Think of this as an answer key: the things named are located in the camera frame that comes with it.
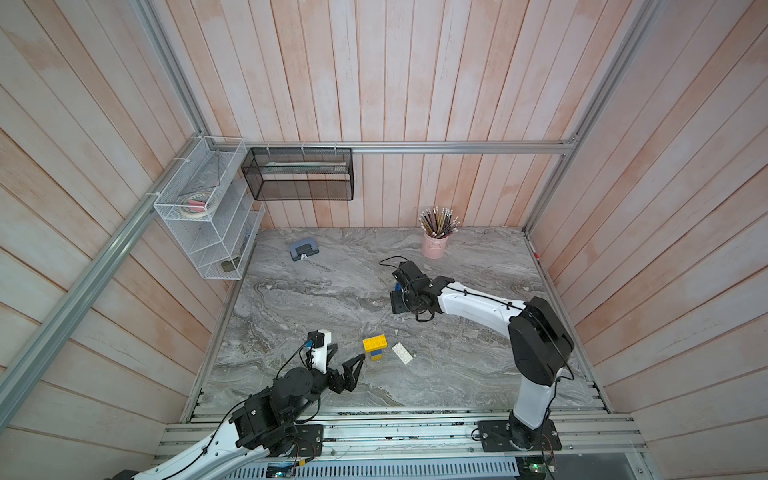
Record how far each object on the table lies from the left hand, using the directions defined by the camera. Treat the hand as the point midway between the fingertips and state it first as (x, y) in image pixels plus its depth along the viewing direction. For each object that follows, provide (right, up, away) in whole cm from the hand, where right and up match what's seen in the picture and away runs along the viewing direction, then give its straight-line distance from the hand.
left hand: (350, 356), depth 75 cm
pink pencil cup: (+28, +29, +32) cm, 51 cm away
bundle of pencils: (+30, +38, +32) cm, 58 cm away
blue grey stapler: (-20, +29, +37) cm, 51 cm away
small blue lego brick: (+12, +18, 0) cm, 22 cm away
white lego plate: (+15, -3, +11) cm, 19 cm away
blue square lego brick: (+7, -2, +8) cm, 11 cm away
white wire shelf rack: (-35, +29, +3) cm, 46 cm away
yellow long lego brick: (+6, +1, +6) cm, 9 cm away
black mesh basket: (-16, +51, +14) cm, 55 cm away
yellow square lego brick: (+7, -5, +11) cm, 14 cm away
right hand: (+14, +12, +18) cm, 26 cm away
